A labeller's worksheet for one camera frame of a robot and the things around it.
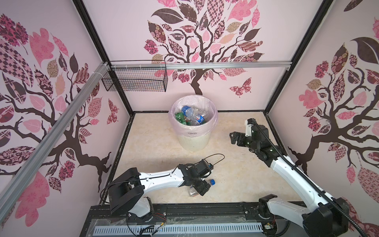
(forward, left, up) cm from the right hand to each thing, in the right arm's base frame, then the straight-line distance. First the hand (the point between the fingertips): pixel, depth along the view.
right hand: (237, 133), depth 80 cm
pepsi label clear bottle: (+10, +21, +1) cm, 23 cm away
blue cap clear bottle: (-27, +25, -15) cm, 40 cm away
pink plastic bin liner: (+23, +24, +4) cm, 33 cm away
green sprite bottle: (+11, +32, +2) cm, 34 cm away
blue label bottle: (+13, +27, +4) cm, 31 cm away
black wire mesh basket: (+38, +62, +13) cm, 74 cm away
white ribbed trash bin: (+8, +24, -24) cm, 35 cm away
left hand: (-23, +21, -19) cm, 36 cm away
